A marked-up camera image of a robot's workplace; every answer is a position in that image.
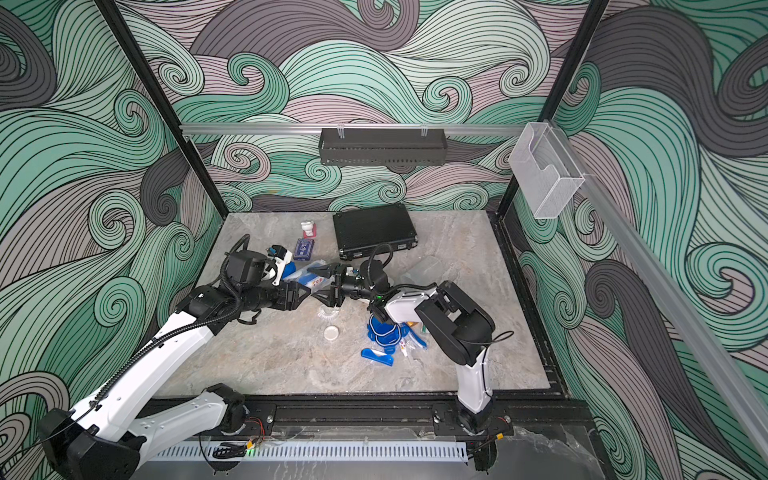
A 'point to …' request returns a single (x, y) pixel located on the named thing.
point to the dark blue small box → (303, 249)
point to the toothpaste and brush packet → (413, 339)
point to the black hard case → (358, 231)
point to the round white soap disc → (331, 332)
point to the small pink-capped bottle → (309, 229)
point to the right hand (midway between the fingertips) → (303, 285)
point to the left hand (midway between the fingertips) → (299, 286)
